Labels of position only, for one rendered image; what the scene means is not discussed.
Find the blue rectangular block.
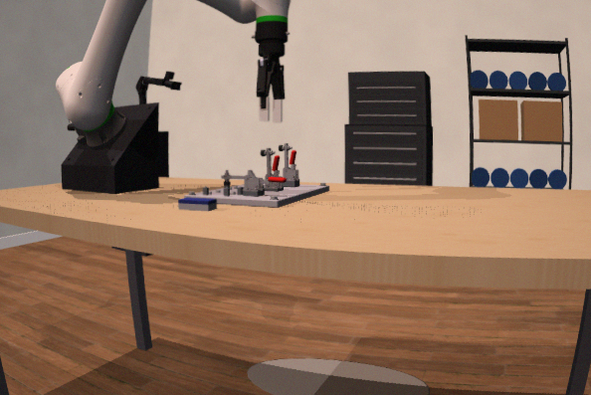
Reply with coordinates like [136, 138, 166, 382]
[178, 198, 217, 211]

